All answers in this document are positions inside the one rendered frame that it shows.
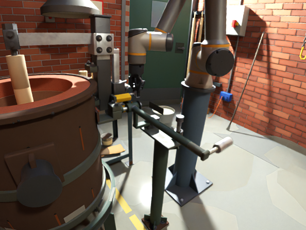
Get wooden tool handle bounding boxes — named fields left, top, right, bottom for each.
left=196, top=10, right=205, bottom=44
left=185, top=10, right=197, bottom=79

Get cream stopper rod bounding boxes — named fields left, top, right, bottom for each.
left=5, top=54, right=35, bottom=105

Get dark green ladle cradle ring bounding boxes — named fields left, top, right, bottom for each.
left=82, top=159, right=118, bottom=230

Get small beige tin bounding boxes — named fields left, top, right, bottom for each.
left=100, top=132, right=114, bottom=146

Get grey extraction hood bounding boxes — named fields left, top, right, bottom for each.
left=40, top=0, right=101, bottom=19

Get brown cardboard piece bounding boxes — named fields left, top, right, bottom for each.
left=100, top=143, right=126, bottom=158

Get dark green mechanism frame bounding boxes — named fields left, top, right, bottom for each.
left=97, top=100, right=142, bottom=167

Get dark grey slide post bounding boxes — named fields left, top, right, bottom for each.
left=89, top=14, right=113, bottom=119

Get yellow crane hook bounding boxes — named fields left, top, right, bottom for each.
left=299, top=33, right=306, bottom=60

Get grey wall pipe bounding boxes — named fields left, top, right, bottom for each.
left=120, top=0, right=127, bottom=81

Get dark green lever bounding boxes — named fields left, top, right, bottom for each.
left=126, top=102, right=234, bottom=161

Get grey electrical cabinet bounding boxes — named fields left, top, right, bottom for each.
left=225, top=5, right=251, bottom=38

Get grey cable conduit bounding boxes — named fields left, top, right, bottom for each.
left=226, top=36, right=240, bottom=94

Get dark clamp screw knob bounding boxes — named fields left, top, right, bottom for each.
left=84, top=60, right=99, bottom=73

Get grey locking pin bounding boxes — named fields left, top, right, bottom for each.
left=175, top=114, right=185, bottom=135

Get dark green lever rest stand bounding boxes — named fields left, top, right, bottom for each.
left=140, top=124, right=183, bottom=230

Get brown ladle body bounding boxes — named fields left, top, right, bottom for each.
left=0, top=73, right=107, bottom=230

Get yellow block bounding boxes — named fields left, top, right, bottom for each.
left=110, top=93, right=133, bottom=103

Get long grey metal rod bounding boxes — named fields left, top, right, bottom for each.
left=226, top=31, right=265, bottom=132

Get blue socket box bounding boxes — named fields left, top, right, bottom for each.
left=219, top=91, right=234, bottom=102

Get white bucket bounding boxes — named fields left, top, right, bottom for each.
left=148, top=105, right=176, bottom=128

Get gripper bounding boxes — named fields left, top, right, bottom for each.
left=128, top=63, right=146, bottom=97

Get black scoop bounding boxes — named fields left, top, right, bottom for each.
left=148, top=101, right=165, bottom=115

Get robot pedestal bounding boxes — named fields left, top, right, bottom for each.
left=164, top=80, right=216, bottom=207

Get orange cable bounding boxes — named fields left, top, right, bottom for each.
left=207, top=96, right=224, bottom=119

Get green door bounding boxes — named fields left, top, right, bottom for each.
left=129, top=0, right=193, bottom=94

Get red wall sign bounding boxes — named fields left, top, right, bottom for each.
left=90, top=0, right=104, bottom=15

